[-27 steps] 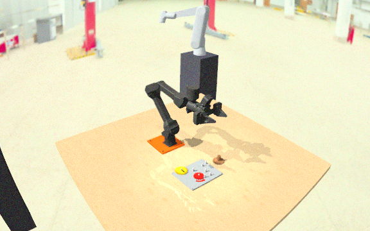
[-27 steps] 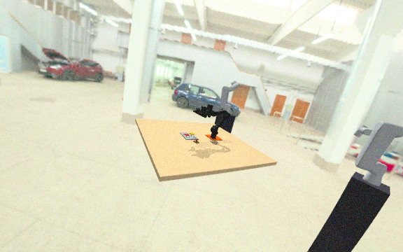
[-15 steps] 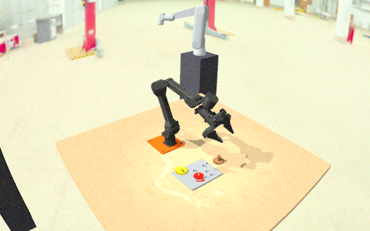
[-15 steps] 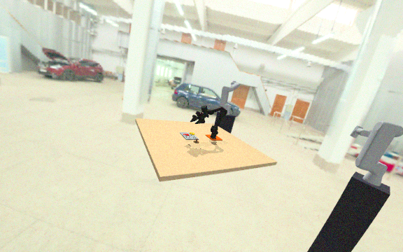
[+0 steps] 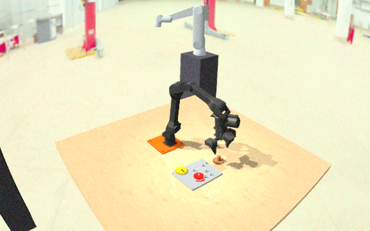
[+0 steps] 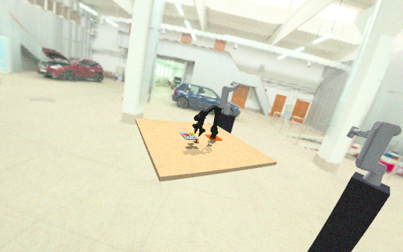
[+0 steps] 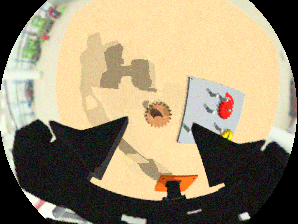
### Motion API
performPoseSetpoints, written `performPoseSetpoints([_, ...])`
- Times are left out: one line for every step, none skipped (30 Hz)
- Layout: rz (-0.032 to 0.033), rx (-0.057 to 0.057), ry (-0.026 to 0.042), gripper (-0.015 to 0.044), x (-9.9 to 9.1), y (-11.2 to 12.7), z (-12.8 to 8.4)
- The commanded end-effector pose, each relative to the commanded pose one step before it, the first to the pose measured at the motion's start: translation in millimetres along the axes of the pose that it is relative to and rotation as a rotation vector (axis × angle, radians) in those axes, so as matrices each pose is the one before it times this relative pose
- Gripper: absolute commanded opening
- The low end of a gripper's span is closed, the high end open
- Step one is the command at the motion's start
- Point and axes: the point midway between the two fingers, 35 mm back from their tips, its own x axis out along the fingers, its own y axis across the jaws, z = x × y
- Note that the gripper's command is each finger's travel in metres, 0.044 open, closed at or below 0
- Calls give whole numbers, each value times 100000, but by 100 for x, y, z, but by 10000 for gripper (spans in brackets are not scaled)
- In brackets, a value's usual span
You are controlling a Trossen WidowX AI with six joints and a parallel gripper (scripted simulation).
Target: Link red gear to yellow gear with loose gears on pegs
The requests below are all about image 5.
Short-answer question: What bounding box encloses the red gear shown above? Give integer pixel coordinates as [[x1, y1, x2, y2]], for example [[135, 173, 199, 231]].
[[193, 173, 204, 180]]

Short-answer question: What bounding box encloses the yellow gear with black stripe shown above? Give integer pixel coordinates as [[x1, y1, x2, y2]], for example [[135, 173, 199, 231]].
[[175, 166, 188, 175]]

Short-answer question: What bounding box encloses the brown gear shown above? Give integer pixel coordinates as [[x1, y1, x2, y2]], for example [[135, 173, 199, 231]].
[[213, 155, 225, 165]]

